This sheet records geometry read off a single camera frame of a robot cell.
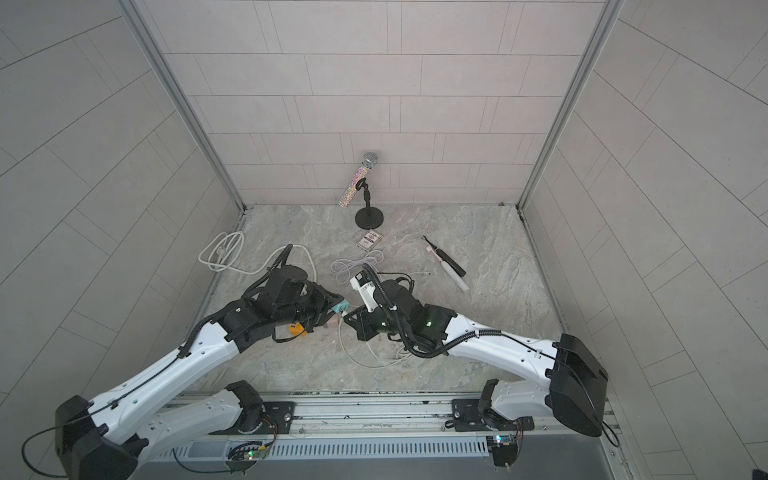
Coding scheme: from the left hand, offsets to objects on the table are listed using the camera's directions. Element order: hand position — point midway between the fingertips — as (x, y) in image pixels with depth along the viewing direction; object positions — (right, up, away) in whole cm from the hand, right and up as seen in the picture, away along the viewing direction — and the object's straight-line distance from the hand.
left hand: (352, 300), depth 73 cm
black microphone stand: (0, +22, +39) cm, 45 cm away
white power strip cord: (-51, +11, +33) cm, 61 cm away
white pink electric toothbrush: (+31, 0, +21) cm, 37 cm away
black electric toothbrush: (+29, +5, +26) cm, 39 cm away
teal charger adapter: (-2, -1, -1) cm, 3 cm away
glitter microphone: (+2, +40, +21) cm, 45 cm away
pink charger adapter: (-4, -4, -3) cm, 6 cm away
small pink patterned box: (+1, +14, +32) cm, 35 cm away
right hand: (-1, -5, -3) cm, 6 cm away
